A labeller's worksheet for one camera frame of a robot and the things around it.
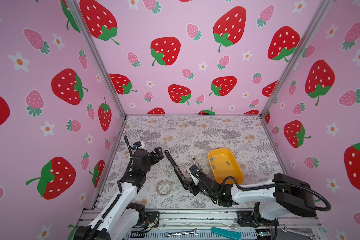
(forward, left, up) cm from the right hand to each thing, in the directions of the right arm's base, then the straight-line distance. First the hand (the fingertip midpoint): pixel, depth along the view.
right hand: (185, 178), depth 79 cm
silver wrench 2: (-16, -52, -10) cm, 55 cm away
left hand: (+12, +18, +7) cm, 22 cm away
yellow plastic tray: (+16, -22, -9) cm, 29 cm away
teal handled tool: (-20, -25, -11) cm, 34 cm away
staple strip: (+17, -25, -9) cm, 32 cm away
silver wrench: (-24, +6, -9) cm, 27 cm away
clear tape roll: (-3, +13, -9) cm, 16 cm away
